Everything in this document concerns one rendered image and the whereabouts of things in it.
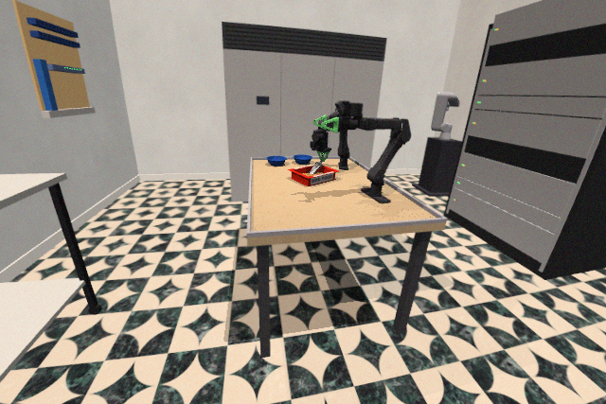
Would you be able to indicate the red cardboard food box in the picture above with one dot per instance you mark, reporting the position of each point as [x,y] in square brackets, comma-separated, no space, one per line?
[328,175]

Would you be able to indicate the blue bowl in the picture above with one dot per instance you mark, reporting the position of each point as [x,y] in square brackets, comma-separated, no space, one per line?
[302,159]
[276,160]

